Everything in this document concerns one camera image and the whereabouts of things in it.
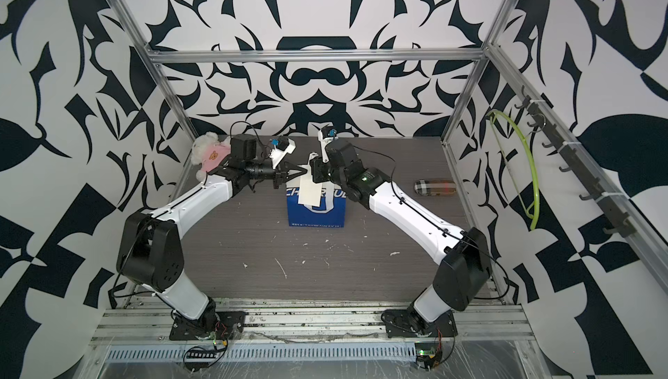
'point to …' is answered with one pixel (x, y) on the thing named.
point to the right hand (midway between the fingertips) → (313, 156)
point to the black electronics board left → (197, 358)
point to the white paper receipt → (310, 191)
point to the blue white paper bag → (330, 213)
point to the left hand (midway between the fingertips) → (304, 165)
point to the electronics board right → (427, 355)
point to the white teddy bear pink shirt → (208, 151)
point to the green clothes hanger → (528, 212)
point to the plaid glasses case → (435, 187)
